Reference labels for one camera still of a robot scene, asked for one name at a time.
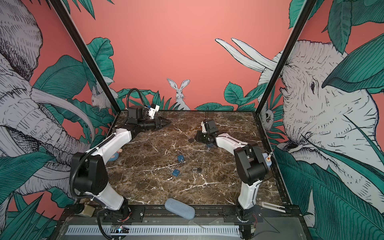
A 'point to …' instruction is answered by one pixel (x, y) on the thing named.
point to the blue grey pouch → (182, 209)
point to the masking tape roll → (88, 211)
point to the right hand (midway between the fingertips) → (193, 135)
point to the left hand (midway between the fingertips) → (170, 120)
